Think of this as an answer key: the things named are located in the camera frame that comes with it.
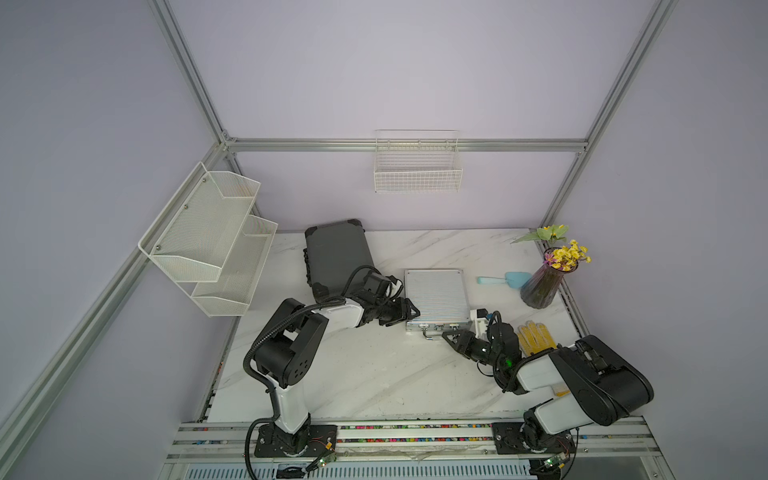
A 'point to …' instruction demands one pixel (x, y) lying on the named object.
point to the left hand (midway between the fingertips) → (413, 318)
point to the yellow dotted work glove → (534, 337)
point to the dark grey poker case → (336, 257)
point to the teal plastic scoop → (513, 280)
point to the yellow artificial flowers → (565, 254)
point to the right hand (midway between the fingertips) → (445, 340)
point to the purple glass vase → (540, 289)
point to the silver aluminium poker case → (441, 296)
